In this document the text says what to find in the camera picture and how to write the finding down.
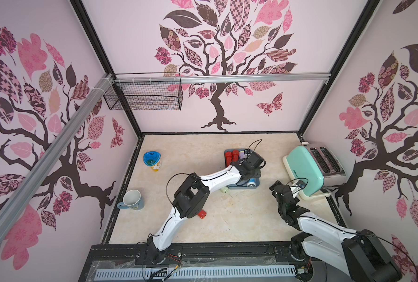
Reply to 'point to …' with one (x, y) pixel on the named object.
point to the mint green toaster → (319, 165)
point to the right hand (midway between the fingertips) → (280, 185)
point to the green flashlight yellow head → (225, 189)
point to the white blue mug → (131, 199)
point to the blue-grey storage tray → (239, 187)
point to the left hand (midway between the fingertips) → (255, 172)
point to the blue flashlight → (251, 183)
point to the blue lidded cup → (152, 158)
